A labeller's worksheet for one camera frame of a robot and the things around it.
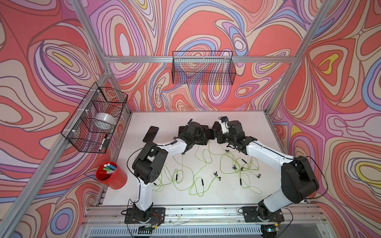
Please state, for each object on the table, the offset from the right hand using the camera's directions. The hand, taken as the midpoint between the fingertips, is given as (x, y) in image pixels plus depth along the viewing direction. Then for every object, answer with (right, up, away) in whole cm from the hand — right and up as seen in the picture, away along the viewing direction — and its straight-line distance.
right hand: (216, 136), depth 90 cm
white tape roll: (-59, +11, -16) cm, 62 cm away
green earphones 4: (+14, -18, +1) cm, 23 cm away
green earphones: (-24, -25, -4) cm, 35 cm away
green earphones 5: (+16, -18, +1) cm, 24 cm away
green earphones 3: (-14, -24, -3) cm, 28 cm away
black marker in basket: (-58, -1, -17) cm, 61 cm away
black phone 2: (-7, +7, +22) cm, 24 cm away
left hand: (-1, +3, +1) cm, 4 cm away
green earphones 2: (-24, -21, -1) cm, 32 cm away
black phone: (-45, 0, +16) cm, 48 cm away
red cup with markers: (-57, -19, -14) cm, 61 cm away
